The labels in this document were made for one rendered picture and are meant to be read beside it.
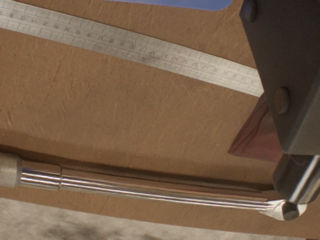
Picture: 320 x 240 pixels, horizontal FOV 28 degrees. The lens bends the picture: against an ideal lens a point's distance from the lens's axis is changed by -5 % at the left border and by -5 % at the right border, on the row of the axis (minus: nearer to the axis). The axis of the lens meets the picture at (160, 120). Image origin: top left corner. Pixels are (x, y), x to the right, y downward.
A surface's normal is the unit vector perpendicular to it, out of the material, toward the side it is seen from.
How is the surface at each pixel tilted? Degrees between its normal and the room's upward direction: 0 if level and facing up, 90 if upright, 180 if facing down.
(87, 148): 0
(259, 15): 90
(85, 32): 0
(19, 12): 0
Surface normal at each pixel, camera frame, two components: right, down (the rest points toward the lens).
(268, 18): -0.97, -0.06
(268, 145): 0.23, 0.40
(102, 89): 0.11, 0.73
